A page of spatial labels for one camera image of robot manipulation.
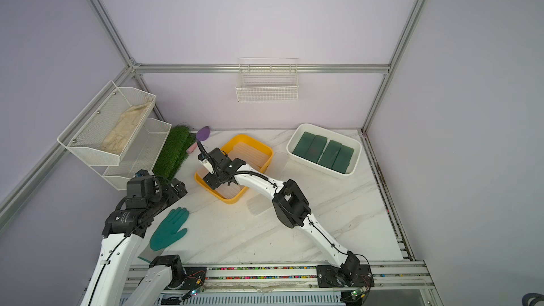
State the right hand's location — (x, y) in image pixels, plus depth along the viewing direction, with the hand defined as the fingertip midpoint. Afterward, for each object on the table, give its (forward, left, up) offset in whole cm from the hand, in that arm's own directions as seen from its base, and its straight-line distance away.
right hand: (216, 177), depth 95 cm
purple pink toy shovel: (+32, +15, -5) cm, 35 cm away
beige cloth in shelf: (+1, +30, +25) cm, 39 cm away
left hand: (-15, +9, +12) cm, 21 cm away
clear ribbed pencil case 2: (-11, -20, -7) cm, 23 cm away
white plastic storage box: (+27, -39, +1) cm, 48 cm away
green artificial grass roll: (+15, +23, +1) cm, 28 cm away
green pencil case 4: (+12, -61, -4) cm, 63 cm away
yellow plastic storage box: (-4, +3, +10) cm, 11 cm away
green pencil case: (+21, -42, -4) cm, 47 cm away
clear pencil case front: (-7, -7, -1) cm, 10 cm away
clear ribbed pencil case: (+15, -15, -4) cm, 22 cm away
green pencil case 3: (+16, -56, -5) cm, 58 cm away
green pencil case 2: (+20, -49, -5) cm, 53 cm away
